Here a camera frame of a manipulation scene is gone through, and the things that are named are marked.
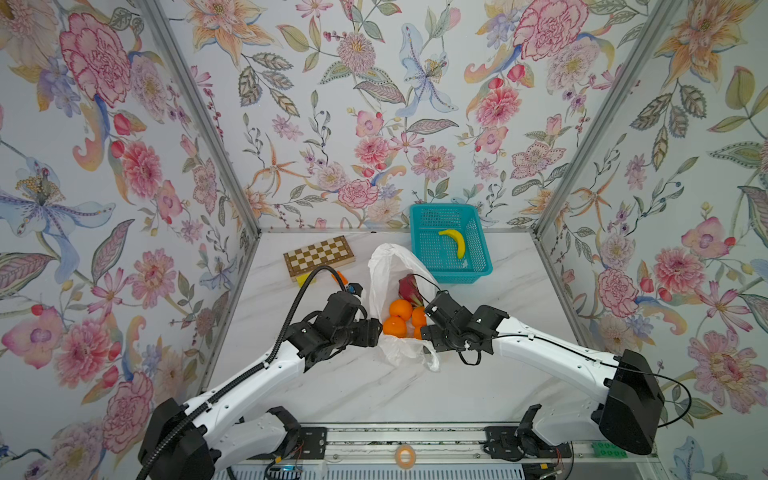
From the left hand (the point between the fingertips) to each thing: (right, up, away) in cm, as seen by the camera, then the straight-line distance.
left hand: (376, 329), depth 79 cm
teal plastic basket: (+23, +21, +36) cm, 48 cm away
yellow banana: (+31, +26, +37) cm, 55 cm away
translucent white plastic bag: (+3, +17, +4) cm, 18 cm away
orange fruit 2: (+5, -2, +12) cm, 13 cm away
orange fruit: (+7, +3, +14) cm, 16 cm away
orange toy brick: (-12, +11, +27) cm, 32 cm away
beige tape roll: (+8, -30, -7) cm, 32 cm away
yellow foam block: (-26, +12, +25) cm, 38 cm away
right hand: (+16, -3, +4) cm, 17 cm away
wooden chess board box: (-17, +21, +32) cm, 42 cm away
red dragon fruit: (+10, +9, +14) cm, 19 cm away
